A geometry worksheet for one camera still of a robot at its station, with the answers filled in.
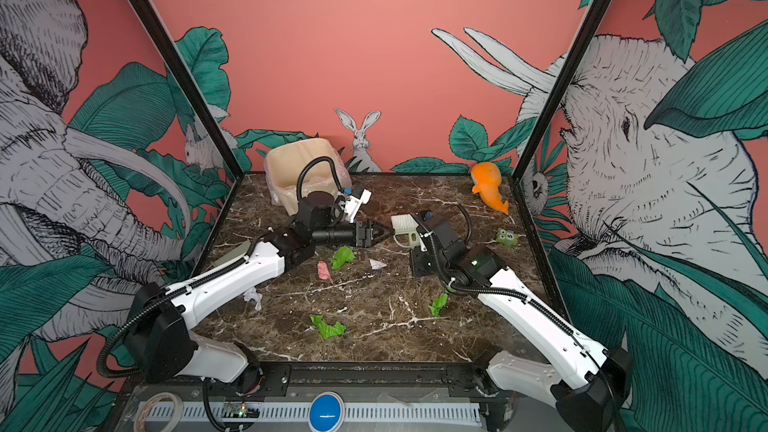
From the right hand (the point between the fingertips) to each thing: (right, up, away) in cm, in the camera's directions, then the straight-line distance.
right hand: (409, 252), depth 74 cm
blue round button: (-20, -37, -5) cm, 42 cm away
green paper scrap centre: (-21, -5, +22) cm, 31 cm away
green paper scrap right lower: (+9, -17, +13) cm, 23 cm away
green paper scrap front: (-23, -23, +8) cm, 33 cm away
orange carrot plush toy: (+32, +22, +38) cm, 54 cm away
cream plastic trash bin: (-38, +23, +25) cm, 51 cm away
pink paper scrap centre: (-27, -9, +20) cm, 35 cm away
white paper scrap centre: (-9, -8, +22) cm, 25 cm away
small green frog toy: (+35, +1, +27) cm, 45 cm away
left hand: (-5, +6, -3) cm, 9 cm away
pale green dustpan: (-56, -5, +24) cm, 61 cm away
